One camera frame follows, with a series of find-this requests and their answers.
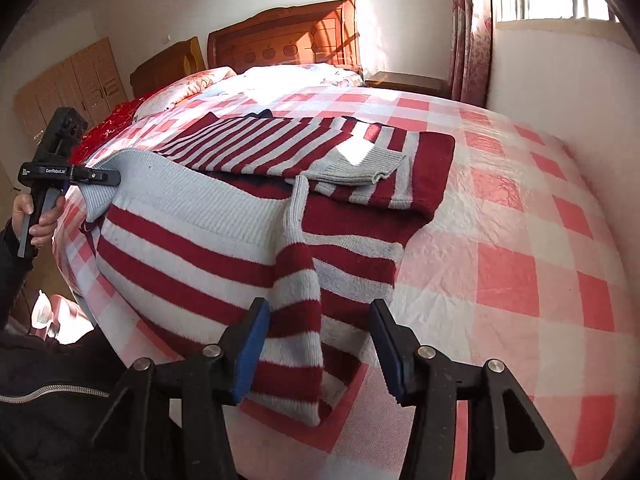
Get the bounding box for pink floral pillow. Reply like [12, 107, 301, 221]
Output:
[135, 66, 238, 121]

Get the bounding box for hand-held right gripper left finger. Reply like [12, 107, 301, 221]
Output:
[91, 297, 272, 480]

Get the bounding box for small wooden headboard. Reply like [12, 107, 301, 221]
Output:
[130, 36, 207, 101]

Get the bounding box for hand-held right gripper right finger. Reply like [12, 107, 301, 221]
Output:
[369, 298, 573, 480]

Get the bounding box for red floral blanket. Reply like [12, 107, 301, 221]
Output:
[75, 97, 151, 166]

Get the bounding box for red grey striped sweater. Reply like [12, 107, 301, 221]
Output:
[80, 112, 456, 428]

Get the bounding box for pink floral curtain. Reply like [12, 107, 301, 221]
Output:
[447, 0, 496, 107]

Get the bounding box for large carved wooden headboard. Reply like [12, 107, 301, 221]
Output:
[206, 0, 363, 73]

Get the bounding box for light wooden wardrobe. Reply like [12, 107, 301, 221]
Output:
[12, 36, 128, 136]

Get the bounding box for person's left forearm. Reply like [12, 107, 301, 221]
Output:
[0, 217, 32, 313]

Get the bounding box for pale pink bundle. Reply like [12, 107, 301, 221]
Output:
[30, 289, 94, 344]

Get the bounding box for wooden nightstand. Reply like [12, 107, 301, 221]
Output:
[364, 71, 451, 98]

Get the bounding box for person's dark zipped jacket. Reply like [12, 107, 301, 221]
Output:
[0, 330, 186, 480]

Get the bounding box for person's left hand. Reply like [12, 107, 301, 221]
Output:
[12, 192, 67, 251]

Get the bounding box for bed with pink checked sheet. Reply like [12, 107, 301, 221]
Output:
[52, 85, 640, 480]

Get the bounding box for white floral quilt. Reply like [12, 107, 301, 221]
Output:
[220, 63, 365, 98]

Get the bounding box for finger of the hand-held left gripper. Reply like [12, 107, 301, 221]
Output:
[73, 167, 122, 187]

